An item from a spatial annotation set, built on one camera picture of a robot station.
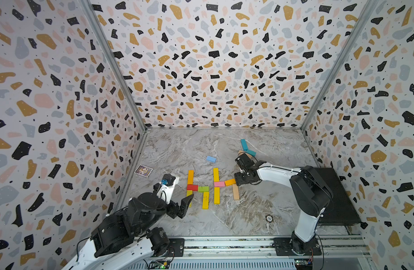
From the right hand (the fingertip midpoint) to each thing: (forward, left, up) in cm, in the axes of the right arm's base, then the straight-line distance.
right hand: (240, 179), depth 96 cm
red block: (-6, +27, 0) cm, 28 cm away
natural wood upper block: (+20, -1, -1) cm, 20 cm away
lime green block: (-7, +21, 0) cm, 22 cm away
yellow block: (-9, +28, +1) cm, 30 cm away
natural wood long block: (-8, +3, +1) cm, 9 cm away
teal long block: (+27, -4, 0) cm, 28 cm away
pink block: (-4, +12, +1) cm, 13 cm away
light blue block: (+14, +18, 0) cm, 23 cm away
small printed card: (+3, +56, +3) cm, 56 cm away
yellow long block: (-10, +13, 0) cm, 17 cm away
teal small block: (+21, -9, -2) cm, 23 cm away
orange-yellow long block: (0, +29, 0) cm, 29 cm away
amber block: (-2, +6, 0) cm, 7 cm away
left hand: (-20, +24, +28) cm, 42 cm away
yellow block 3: (+2, +14, +1) cm, 14 cm away
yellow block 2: (-13, +19, +1) cm, 23 cm away
